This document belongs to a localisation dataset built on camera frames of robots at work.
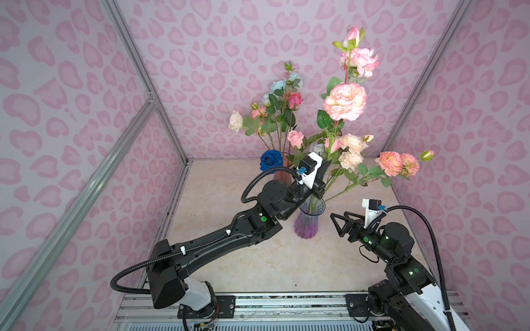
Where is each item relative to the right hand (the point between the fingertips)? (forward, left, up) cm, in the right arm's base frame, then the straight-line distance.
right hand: (337, 215), depth 69 cm
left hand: (+5, +6, +23) cm, 24 cm away
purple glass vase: (+8, +8, -20) cm, 23 cm away
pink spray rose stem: (+35, +25, +11) cm, 44 cm away
